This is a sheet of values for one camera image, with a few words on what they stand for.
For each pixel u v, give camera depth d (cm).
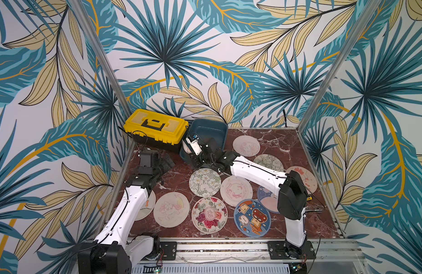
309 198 87
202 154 71
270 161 103
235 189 93
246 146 110
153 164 62
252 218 83
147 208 86
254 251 75
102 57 82
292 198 49
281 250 72
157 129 96
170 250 73
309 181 97
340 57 84
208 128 112
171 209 84
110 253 38
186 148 80
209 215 84
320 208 84
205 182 95
